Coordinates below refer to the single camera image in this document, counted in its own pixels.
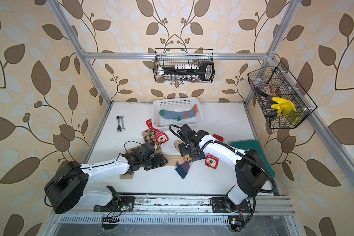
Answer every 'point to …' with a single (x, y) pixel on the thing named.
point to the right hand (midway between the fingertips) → (186, 150)
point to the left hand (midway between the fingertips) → (162, 161)
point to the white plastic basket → (176, 104)
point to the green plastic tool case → (255, 145)
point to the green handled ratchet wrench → (119, 128)
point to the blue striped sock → (179, 115)
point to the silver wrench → (122, 122)
